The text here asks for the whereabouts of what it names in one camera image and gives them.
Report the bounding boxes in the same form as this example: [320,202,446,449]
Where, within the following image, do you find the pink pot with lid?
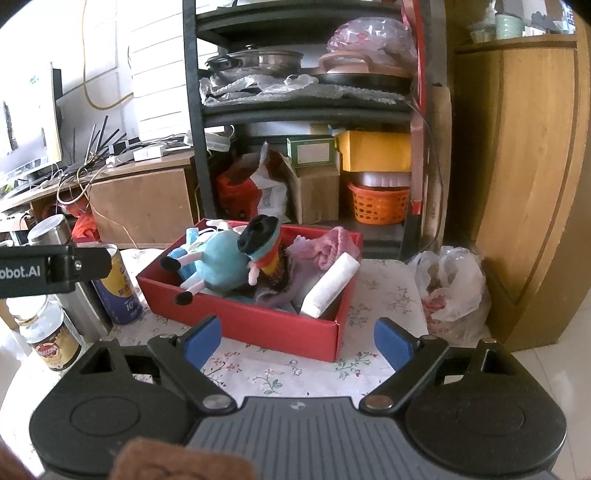
[318,50,411,79]

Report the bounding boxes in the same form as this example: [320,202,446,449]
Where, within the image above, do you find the dark striped plush doll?
[236,215,293,289]

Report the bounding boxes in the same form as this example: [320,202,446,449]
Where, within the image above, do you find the pink knitted cloth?
[286,226,362,271]

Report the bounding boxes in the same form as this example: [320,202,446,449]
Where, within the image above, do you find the red cardboard box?
[136,218,365,363]

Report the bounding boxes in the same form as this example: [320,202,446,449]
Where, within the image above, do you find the white printed plastic bag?
[249,143,292,220]

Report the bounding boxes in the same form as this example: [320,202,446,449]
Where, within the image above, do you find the small glass bowl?
[468,23,495,45]

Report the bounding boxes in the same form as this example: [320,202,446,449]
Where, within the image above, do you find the thick yellow cable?
[82,0,136,112]

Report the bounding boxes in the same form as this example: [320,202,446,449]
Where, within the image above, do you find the black router with antennas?
[69,115,139,174]

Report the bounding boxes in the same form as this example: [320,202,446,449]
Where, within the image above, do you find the clear bag with pink print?
[327,16,419,70]

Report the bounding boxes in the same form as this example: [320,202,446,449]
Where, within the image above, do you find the red flat cardboard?
[402,0,433,216]

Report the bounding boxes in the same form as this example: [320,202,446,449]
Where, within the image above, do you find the blue and yellow drink can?
[90,244,144,326]

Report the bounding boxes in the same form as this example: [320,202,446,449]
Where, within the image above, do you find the orange plastic basket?
[347,182,411,226]

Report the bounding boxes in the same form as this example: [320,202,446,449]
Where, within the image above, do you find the brown cardboard box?
[277,152,342,226]

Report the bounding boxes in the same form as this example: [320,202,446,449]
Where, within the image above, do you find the glass jar with label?
[7,295,84,373]

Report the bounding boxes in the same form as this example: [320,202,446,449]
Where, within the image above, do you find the black metal shelf rack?
[182,0,451,264]

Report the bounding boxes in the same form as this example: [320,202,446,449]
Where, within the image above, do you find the white foam block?
[299,253,361,319]

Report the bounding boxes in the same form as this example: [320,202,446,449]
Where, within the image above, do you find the pink pig plush blue shirt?
[159,228,262,306]

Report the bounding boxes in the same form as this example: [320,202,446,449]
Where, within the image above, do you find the flat screen monitor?
[0,62,64,185]

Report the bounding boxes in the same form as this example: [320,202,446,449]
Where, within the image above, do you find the tall wooden cabinet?
[445,0,591,354]

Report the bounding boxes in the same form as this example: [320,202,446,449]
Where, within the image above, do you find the low wooden stand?
[0,154,200,250]

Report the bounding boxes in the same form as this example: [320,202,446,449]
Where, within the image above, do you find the steel thermos flask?
[28,213,114,336]

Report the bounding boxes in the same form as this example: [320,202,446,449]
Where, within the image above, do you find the bubble wrap sheet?
[198,71,416,110]

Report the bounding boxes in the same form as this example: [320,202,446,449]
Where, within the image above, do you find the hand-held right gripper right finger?
[359,318,527,414]

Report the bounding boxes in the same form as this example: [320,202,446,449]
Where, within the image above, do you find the steel pot with lid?
[205,44,304,77]

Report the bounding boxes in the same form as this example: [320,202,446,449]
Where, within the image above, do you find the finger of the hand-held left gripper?
[75,246,115,281]

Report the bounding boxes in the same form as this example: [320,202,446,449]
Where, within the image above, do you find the white and teal plush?
[166,219,247,260]

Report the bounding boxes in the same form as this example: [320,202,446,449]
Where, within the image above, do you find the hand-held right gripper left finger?
[69,315,237,412]

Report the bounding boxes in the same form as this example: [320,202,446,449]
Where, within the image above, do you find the green ceramic cup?
[494,13,525,40]

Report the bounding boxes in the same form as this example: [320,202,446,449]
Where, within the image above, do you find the black frying pan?
[302,69,414,93]

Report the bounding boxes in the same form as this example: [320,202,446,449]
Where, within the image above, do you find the clear plastic container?
[351,170,413,189]

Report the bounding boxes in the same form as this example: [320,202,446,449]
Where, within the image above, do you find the purple cloth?
[252,256,324,308]

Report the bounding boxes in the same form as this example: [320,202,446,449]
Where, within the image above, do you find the yellow box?
[335,130,413,173]

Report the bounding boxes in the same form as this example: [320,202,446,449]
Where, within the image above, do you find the brown cardboard sheet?
[422,83,456,259]

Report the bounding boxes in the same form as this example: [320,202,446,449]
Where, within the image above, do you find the small green box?
[286,135,337,168]

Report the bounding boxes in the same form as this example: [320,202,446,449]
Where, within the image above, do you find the white power strip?
[185,130,232,154]

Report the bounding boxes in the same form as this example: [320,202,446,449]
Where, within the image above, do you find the red crumpled plastic bag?
[62,200,100,242]

